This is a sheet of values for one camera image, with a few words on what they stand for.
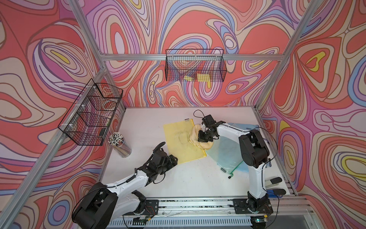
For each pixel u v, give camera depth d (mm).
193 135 982
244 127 661
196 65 959
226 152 930
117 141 791
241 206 726
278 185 800
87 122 736
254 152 546
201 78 822
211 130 750
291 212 739
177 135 1022
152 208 720
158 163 675
